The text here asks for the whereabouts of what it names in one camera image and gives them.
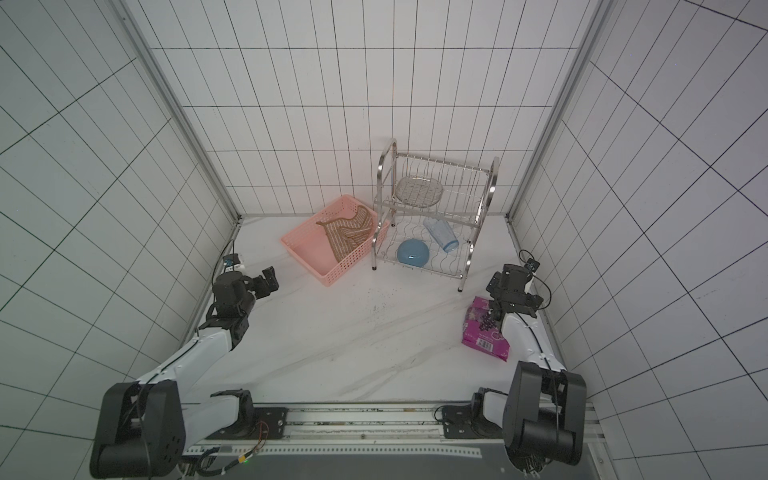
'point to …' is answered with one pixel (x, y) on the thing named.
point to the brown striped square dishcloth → (345, 233)
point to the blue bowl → (413, 252)
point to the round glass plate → (418, 191)
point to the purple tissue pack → (483, 328)
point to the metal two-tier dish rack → (428, 212)
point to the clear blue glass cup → (443, 233)
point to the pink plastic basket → (309, 247)
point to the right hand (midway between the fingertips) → (505, 280)
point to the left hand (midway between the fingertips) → (259, 276)
